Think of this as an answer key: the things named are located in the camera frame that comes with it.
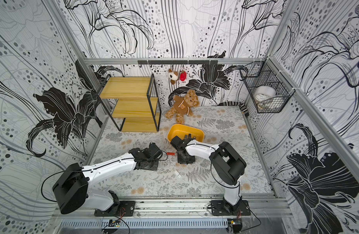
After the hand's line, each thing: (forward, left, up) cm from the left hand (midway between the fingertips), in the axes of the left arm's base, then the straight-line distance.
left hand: (153, 167), depth 84 cm
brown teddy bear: (+46, -16, +6) cm, 49 cm away
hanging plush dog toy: (+50, -9, +29) cm, 58 cm away
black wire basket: (+55, -70, +30) cm, 94 cm away
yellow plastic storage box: (+29, -16, -2) cm, 33 cm away
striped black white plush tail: (+54, -65, -1) cm, 85 cm away
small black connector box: (-25, -45, -3) cm, 52 cm away
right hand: (+7, -19, -4) cm, 21 cm away
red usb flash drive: (+11, -9, -3) cm, 14 cm away
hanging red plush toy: (+50, -16, +29) cm, 60 cm away
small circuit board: (-27, +15, -6) cm, 32 cm away
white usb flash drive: (-3, -14, -2) cm, 15 cm away
